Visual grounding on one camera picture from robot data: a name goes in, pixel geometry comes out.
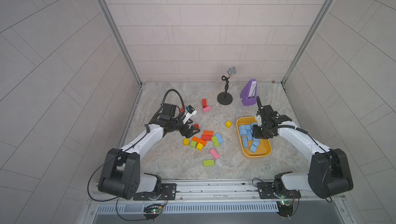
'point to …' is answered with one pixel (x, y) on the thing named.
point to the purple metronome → (248, 94)
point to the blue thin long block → (240, 129)
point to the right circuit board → (285, 207)
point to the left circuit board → (152, 211)
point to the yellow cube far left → (186, 142)
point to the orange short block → (208, 132)
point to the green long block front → (209, 162)
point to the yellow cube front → (199, 146)
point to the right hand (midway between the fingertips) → (253, 133)
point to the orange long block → (198, 140)
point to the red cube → (196, 125)
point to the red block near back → (204, 103)
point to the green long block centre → (215, 141)
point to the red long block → (206, 137)
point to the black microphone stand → (226, 98)
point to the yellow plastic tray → (264, 148)
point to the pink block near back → (206, 109)
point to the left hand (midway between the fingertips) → (196, 124)
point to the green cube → (193, 144)
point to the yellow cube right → (228, 124)
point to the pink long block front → (214, 154)
